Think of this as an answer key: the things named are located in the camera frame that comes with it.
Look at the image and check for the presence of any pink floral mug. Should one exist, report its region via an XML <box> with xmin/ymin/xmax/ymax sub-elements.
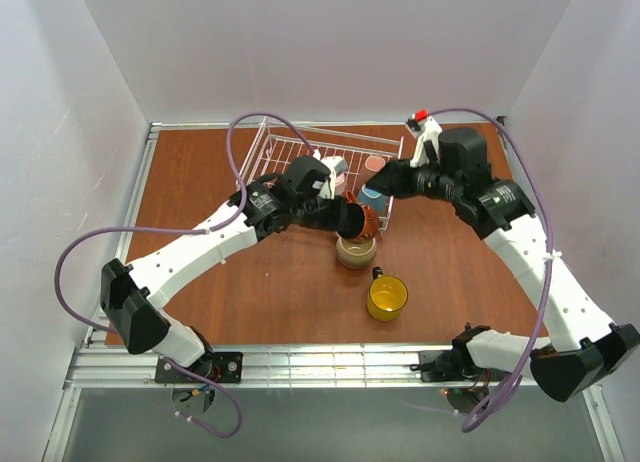
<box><xmin>364</xmin><ymin>155</ymin><xmax>386</xmax><ymax>173</ymax></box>

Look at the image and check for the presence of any blue floral mug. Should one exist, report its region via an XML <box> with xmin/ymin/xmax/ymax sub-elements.
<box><xmin>356</xmin><ymin>185</ymin><xmax>388</xmax><ymax>214</ymax></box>

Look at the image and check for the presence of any dark brown glazed mug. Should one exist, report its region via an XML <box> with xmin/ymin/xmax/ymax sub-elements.
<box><xmin>337</xmin><ymin>190</ymin><xmax>380</xmax><ymax>242</ymax></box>

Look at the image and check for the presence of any white mug pink handle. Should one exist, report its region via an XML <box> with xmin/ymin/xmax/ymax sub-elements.
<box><xmin>334</xmin><ymin>174</ymin><xmax>346</xmax><ymax>196</ymax></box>

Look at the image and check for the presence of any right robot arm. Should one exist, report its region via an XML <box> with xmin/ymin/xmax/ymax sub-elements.
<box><xmin>366</xmin><ymin>127</ymin><xmax>639</xmax><ymax>402</ymax></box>

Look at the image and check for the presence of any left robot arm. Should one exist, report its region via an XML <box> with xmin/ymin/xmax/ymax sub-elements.
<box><xmin>100</xmin><ymin>154</ymin><xmax>347</xmax><ymax>368</ymax></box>

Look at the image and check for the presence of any beige round mug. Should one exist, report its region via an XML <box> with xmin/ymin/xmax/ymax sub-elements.
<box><xmin>336</xmin><ymin>237</ymin><xmax>378</xmax><ymax>270</ymax></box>

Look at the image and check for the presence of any yellow enamel mug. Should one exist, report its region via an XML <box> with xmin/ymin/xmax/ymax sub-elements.
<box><xmin>366</xmin><ymin>267</ymin><xmax>409</xmax><ymax>322</ymax></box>

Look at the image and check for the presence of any white wire dish rack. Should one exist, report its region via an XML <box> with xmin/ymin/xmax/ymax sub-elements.
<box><xmin>239</xmin><ymin>115</ymin><xmax>403</xmax><ymax>241</ymax></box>

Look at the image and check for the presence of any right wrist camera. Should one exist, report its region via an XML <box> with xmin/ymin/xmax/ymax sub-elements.
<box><xmin>405</xmin><ymin>109</ymin><xmax>442</xmax><ymax>168</ymax></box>

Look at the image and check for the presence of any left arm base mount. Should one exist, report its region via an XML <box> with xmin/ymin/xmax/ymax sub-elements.
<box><xmin>154</xmin><ymin>352</ymin><xmax>244</xmax><ymax>415</ymax></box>

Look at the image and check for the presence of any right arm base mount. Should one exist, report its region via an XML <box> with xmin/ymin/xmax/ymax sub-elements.
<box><xmin>409</xmin><ymin>349</ymin><xmax>492</xmax><ymax>414</ymax></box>

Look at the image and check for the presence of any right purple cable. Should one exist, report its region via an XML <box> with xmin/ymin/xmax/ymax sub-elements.
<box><xmin>429</xmin><ymin>106</ymin><xmax>555</xmax><ymax>433</ymax></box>

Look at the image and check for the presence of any aluminium front rail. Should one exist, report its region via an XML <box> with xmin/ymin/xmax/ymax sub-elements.
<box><xmin>65</xmin><ymin>344</ymin><xmax>486</xmax><ymax>389</ymax></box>

